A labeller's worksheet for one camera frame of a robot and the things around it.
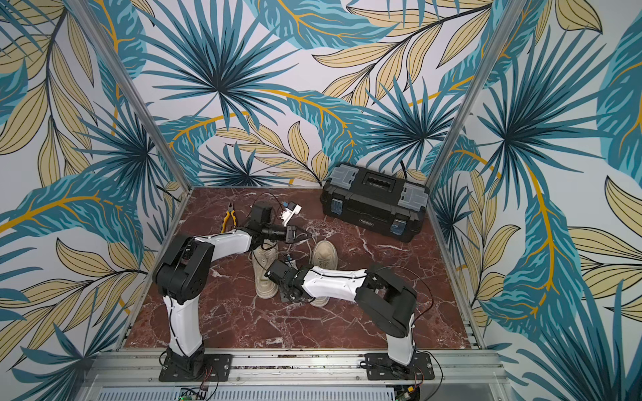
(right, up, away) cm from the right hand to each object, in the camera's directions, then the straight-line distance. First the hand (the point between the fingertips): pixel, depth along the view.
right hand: (289, 290), depth 88 cm
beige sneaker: (-11, +11, +6) cm, 16 cm away
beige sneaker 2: (+12, +12, +7) cm, 18 cm away
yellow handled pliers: (-29, +28, +22) cm, 46 cm away
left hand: (+7, +18, +1) cm, 20 cm away
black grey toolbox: (+31, +31, +5) cm, 44 cm away
